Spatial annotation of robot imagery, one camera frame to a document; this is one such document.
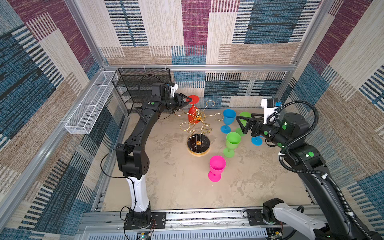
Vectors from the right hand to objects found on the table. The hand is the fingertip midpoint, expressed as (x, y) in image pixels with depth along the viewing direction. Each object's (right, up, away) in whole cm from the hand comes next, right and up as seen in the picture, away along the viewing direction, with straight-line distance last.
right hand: (244, 119), depth 63 cm
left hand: (-22, +11, +18) cm, 31 cm away
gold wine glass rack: (-18, -14, +36) cm, 43 cm away
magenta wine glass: (-8, -23, +16) cm, 30 cm away
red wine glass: (-22, +6, +26) cm, 34 cm away
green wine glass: (+2, -12, +26) cm, 29 cm away
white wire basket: (-88, 0, +29) cm, 92 cm away
